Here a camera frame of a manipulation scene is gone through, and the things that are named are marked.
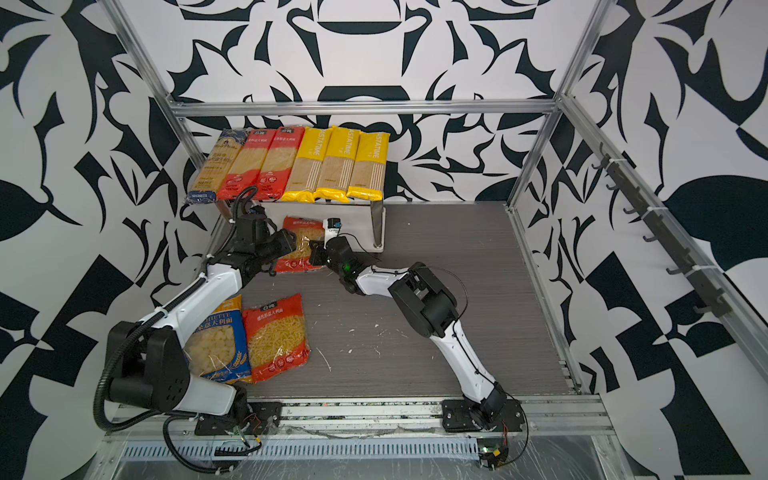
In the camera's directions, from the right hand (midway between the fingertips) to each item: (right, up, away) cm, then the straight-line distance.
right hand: (310, 239), depth 94 cm
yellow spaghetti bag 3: (+19, +18, -16) cm, 31 cm away
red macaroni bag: (-2, +3, +2) cm, 4 cm away
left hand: (-4, +3, -7) cm, 8 cm away
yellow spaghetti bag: (+3, +20, -15) cm, 25 cm away
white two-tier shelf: (+15, +5, +14) cm, 22 cm away
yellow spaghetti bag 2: (+11, +20, -15) cm, 27 cm away
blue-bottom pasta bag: (-21, -29, -13) cm, 38 cm away
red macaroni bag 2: (-7, -27, -11) cm, 30 cm away
